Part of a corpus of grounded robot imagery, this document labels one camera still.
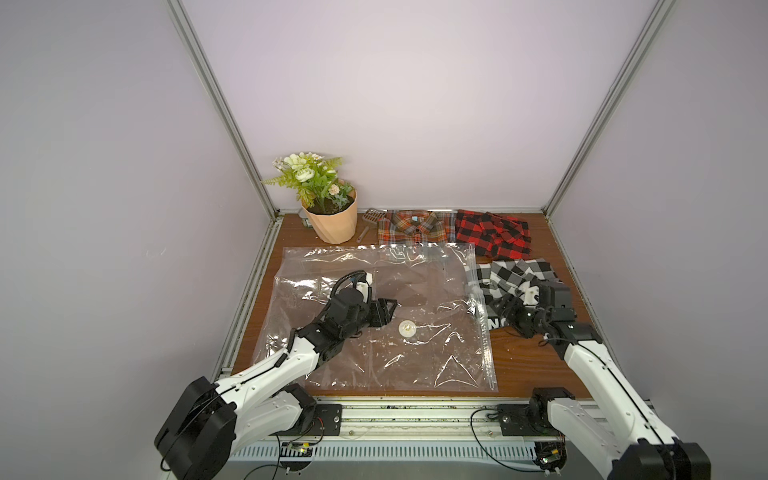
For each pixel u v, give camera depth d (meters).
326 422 0.73
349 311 0.62
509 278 0.97
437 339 0.83
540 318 0.62
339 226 1.00
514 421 0.73
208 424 0.40
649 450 0.39
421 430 0.73
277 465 0.68
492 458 0.69
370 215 1.17
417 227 1.10
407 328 0.87
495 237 1.10
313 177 0.92
